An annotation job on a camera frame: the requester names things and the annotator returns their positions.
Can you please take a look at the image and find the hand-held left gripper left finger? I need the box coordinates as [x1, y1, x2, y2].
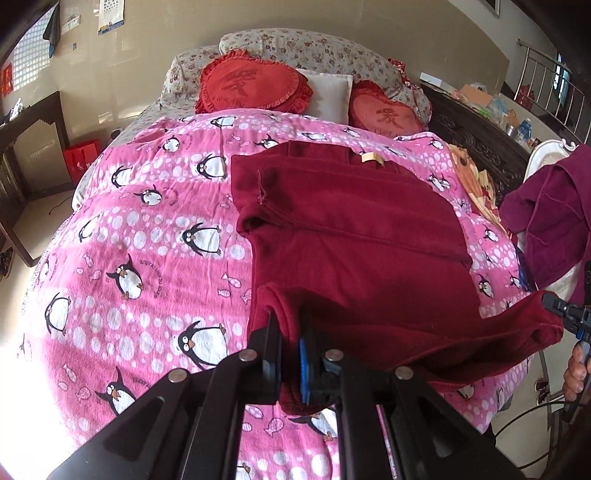
[46, 314, 284, 480]

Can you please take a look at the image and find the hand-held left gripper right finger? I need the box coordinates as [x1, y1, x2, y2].
[298, 339, 527, 480]

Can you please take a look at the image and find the dark red fleece garment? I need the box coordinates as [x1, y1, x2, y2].
[229, 141, 565, 416]

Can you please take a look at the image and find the person's right hand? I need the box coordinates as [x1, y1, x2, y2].
[563, 344, 591, 402]

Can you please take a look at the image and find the maroon garment on chair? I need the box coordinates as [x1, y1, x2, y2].
[501, 144, 591, 291]

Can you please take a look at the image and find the orange cartoon print cloth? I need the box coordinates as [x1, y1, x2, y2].
[447, 143, 513, 232]

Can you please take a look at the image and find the pink penguin print blanket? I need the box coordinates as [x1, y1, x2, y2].
[16, 113, 539, 480]

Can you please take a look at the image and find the dark wooden headboard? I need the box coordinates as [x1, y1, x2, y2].
[420, 83, 532, 222]

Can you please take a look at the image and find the orange paper box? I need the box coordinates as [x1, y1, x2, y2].
[455, 83, 493, 108]

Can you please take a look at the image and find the metal railing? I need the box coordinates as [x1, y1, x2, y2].
[516, 38, 591, 139]

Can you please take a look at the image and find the small red heart cushion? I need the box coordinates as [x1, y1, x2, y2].
[348, 80, 428, 139]

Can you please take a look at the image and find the white pillow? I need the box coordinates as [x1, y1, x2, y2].
[295, 68, 354, 125]

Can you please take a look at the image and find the red ruffled cloth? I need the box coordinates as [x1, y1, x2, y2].
[387, 58, 422, 95]

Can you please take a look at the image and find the red gift bag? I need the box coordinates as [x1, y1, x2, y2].
[63, 138, 101, 185]

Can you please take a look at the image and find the large red heart cushion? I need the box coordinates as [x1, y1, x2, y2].
[195, 50, 315, 115]

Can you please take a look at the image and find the small floral pillow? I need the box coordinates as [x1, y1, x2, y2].
[159, 45, 222, 109]

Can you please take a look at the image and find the long floral pillow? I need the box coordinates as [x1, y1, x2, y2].
[218, 28, 432, 125]

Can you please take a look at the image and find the dark wooden table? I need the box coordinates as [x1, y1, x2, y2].
[0, 90, 71, 268]

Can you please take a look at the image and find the dark hanging cloth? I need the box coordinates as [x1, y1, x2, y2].
[42, 0, 62, 48]

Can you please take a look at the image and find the black cable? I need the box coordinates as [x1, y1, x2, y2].
[485, 399, 573, 437]

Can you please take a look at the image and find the wall calendar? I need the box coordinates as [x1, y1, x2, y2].
[97, 0, 126, 36]

